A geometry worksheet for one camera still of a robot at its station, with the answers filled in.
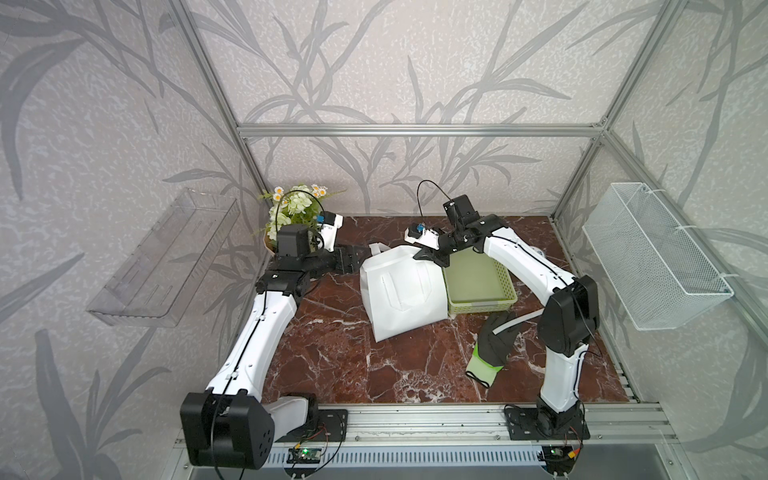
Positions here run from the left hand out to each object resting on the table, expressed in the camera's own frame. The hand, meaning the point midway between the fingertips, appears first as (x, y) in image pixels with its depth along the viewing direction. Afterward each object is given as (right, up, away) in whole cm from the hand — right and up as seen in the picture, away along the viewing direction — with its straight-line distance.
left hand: (360, 249), depth 76 cm
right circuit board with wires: (+50, -51, -2) cm, 72 cm away
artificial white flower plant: (-17, +12, +3) cm, 21 cm away
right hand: (+15, 0, +10) cm, 18 cm away
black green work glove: (+37, -30, +10) cm, 48 cm away
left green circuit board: (-13, -49, -5) cm, 51 cm away
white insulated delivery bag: (+10, -12, +6) cm, 17 cm away
